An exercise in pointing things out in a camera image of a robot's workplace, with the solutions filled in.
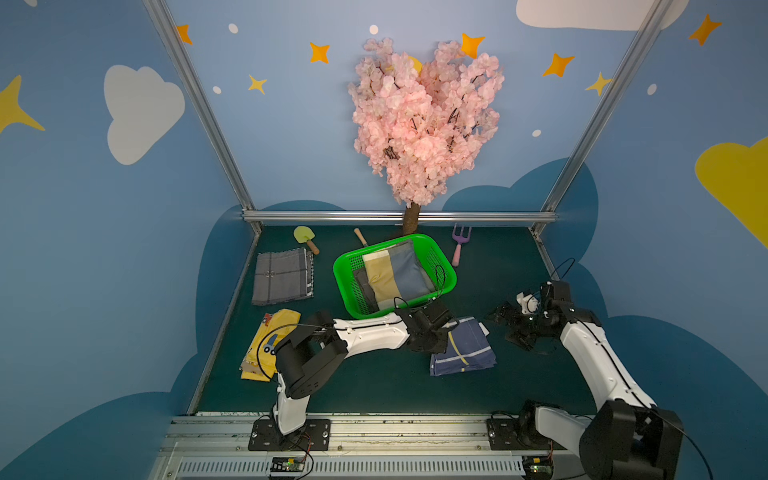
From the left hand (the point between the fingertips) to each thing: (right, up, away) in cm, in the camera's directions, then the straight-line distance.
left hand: (446, 342), depth 86 cm
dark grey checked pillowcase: (-25, +13, +14) cm, 32 cm away
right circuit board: (+21, -27, -13) cm, 37 cm away
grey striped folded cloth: (-55, +18, +21) cm, 62 cm away
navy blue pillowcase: (+7, -3, +3) cm, 9 cm away
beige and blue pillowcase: (-14, +19, +18) cm, 29 cm away
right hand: (+15, +6, -2) cm, 16 cm away
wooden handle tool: (-28, +32, +32) cm, 53 cm away
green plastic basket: (+2, +19, +15) cm, 24 cm away
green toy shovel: (-51, +34, +33) cm, 70 cm away
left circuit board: (-41, -26, -14) cm, 51 cm away
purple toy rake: (+12, +32, +33) cm, 48 cm away
